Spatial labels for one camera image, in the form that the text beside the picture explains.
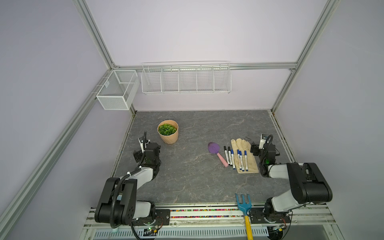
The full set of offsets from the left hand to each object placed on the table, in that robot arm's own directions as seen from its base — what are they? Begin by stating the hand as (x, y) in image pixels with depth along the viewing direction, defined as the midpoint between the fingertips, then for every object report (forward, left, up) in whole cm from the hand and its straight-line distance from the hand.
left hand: (144, 147), depth 89 cm
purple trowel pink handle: (+1, -43, -7) cm, 43 cm away
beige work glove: (+3, -62, -9) cm, 63 cm away
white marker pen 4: (-9, -59, -8) cm, 60 cm away
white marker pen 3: (-8, -57, -8) cm, 58 cm away
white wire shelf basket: (+40, -27, +21) cm, 52 cm away
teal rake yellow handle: (-34, -55, -8) cm, 65 cm away
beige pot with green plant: (+10, -14, +2) cm, 17 cm away
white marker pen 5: (-3, -63, -9) cm, 64 cm away
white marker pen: (-3, -51, -9) cm, 52 cm away
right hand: (0, -73, -3) cm, 73 cm away
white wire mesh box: (+42, +20, +11) cm, 48 cm away
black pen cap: (+2, -50, -10) cm, 51 cm away
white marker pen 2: (-7, -54, -9) cm, 55 cm away
